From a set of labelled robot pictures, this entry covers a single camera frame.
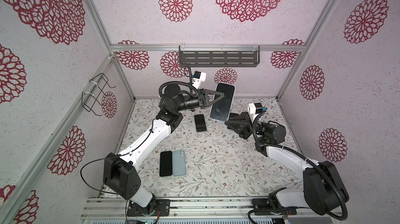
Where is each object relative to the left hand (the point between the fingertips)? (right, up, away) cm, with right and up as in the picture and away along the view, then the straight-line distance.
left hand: (223, 98), depth 60 cm
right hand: (+1, -10, 0) cm, 10 cm away
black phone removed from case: (-28, -34, +27) cm, 52 cm away
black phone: (-9, -12, +43) cm, 46 cm away
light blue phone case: (-21, -34, +29) cm, 50 cm away
